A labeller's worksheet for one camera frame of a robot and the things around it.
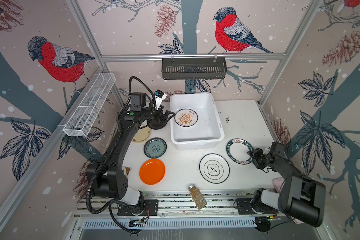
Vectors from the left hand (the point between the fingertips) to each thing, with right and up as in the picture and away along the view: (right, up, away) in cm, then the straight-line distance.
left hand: (167, 109), depth 77 cm
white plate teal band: (+43, -26, +16) cm, 52 cm away
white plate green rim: (+27, -35, +10) cm, 45 cm away
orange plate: (-10, -36, +9) cm, 38 cm away
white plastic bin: (+18, -10, +30) cm, 36 cm away
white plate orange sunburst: (+11, -5, +34) cm, 36 cm away
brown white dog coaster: (-25, -35, +7) cm, 43 cm away
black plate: (-13, -10, +33) cm, 37 cm away
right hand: (+49, -28, +12) cm, 58 cm away
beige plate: (-21, -17, +25) cm, 36 cm away
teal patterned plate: (-11, -24, +18) cm, 32 cm away
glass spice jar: (+16, -45, -5) cm, 48 cm away
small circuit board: (-14, -56, -5) cm, 58 cm away
